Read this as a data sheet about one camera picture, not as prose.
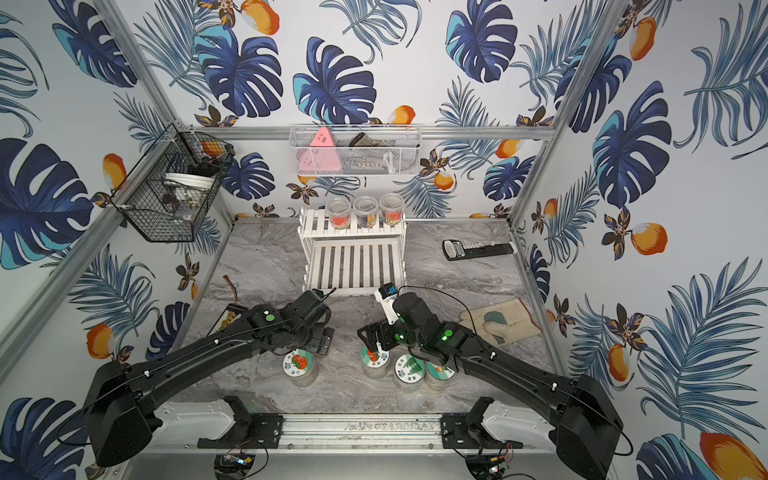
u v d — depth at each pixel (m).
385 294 0.69
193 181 0.80
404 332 0.64
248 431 0.68
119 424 0.39
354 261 0.93
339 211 0.77
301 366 0.78
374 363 0.78
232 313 0.94
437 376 0.76
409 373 0.76
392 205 0.78
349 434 0.75
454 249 1.11
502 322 0.93
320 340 0.72
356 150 0.92
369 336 0.67
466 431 0.66
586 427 0.40
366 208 0.79
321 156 0.89
